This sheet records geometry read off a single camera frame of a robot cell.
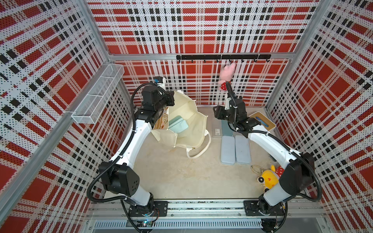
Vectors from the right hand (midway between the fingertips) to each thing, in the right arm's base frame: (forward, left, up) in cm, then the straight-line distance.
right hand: (219, 107), depth 81 cm
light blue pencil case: (-16, -7, -28) cm, 33 cm away
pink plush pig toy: (+24, -7, +5) cm, 26 cm away
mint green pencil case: (-1, +25, -22) cm, 33 cm away
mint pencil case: (+4, +26, -19) cm, 32 cm away
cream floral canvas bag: (+17, +21, -16) cm, 31 cm away
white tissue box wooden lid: (+8, -38, -25) cm, 46 cm away
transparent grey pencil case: (+5, -2, -27) cm, 27 cm away
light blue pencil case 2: (-13, -17, -26) cm, 34 cm away
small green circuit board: (-52, +38, -26) cm, 70 cm away
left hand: (+4, +24, +9) cm, 26 cm away
